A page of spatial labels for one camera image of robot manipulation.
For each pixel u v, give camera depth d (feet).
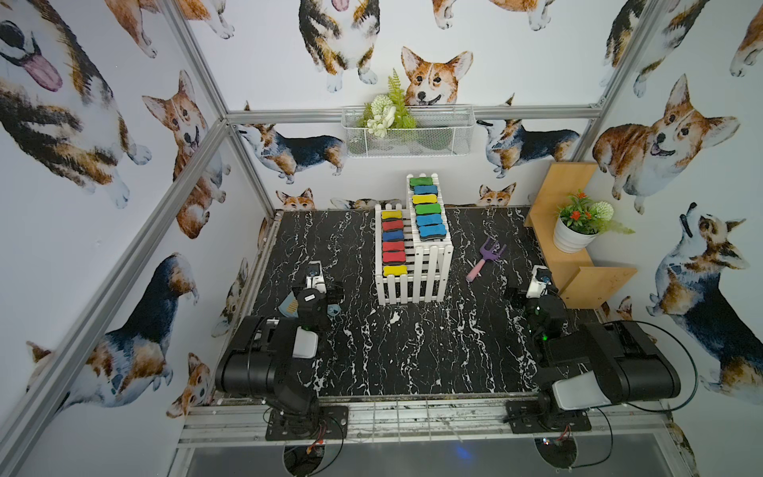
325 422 2.40
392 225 3.22
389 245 3.02
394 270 2.82
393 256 3.01
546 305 2.65
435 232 2.51
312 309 2.27
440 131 3.04
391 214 3.30
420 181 2.95
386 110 2.59
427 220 2.61
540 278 2.51
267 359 1.50
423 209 2.68
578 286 2.72
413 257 2.50
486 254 3.52
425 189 2.88
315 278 2.56
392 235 3.14
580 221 2.91
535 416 2.44
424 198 2.79
